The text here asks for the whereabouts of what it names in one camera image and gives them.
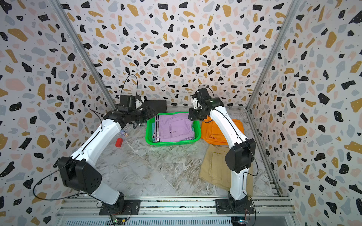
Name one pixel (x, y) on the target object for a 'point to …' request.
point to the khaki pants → (214, 169)
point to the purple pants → (172, 127)
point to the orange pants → (210, 133)
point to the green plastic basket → (197, 130)
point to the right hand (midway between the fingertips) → (189, 117)
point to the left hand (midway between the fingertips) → (156, 113)
